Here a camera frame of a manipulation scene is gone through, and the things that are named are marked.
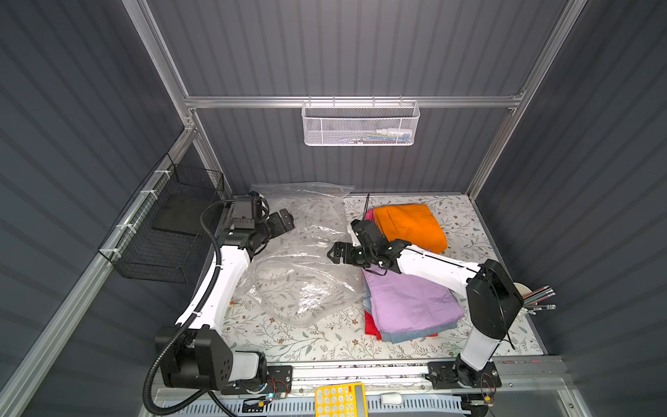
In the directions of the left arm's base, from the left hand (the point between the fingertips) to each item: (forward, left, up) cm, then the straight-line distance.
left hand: (284, 223), depth 81 cm
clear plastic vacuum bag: (-9, -1, -24) cm, 26 cm away
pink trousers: (+20, -31, -19) cm, 42 cm away
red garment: (-26, -27, -20) cm, 43 cm away
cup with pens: (-20, -76, -13) cm, 79 cm away
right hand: (-5, -18, -10) cm, 21 cm away
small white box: (-44, -31, -21) cm, 58 cm away
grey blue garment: (-29, -33, -19) cm, 48 cm away
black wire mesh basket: (-8, +34, +4) cm, 36 cm away
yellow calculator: (-44, -19, -22) cm, 53 cm away
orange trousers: (+12, -47, -15) cm, 51 cm away
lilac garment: (-21, -35, -13) cm, 43 cm away
